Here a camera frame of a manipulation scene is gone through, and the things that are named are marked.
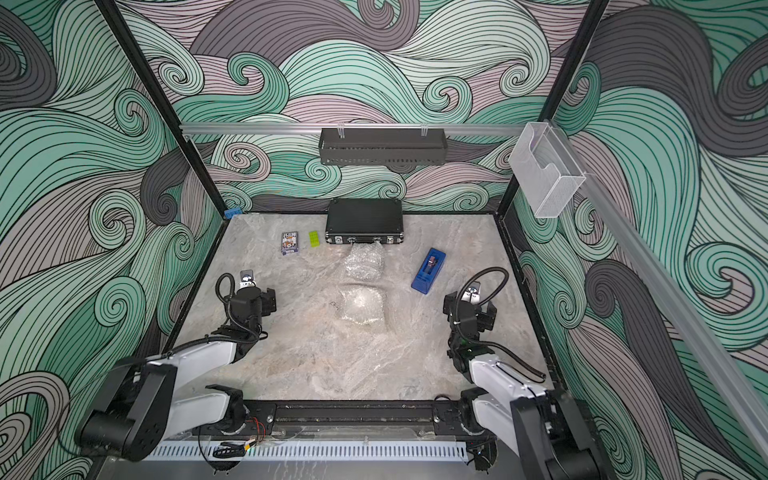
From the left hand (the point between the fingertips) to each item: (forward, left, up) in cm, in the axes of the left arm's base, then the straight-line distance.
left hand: (250, 289), depth 89 cm
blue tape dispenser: (+9, -56, -3) cm, 56 cm away
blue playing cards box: (+24, -5, -7) cm, 26 cm away
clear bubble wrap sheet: (+12, -34, -2) cm, 36 cm away
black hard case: (+36, -33, -7) cm, 50 cm away
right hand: (-3, -66, +1) cm, 66 cm away
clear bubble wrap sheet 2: (-3, -34, -4) cm, 34 cm away
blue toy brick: (+41, +24, -9) cm, 48 cm away
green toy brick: (+28, -14, -9) cm, 32 cm away
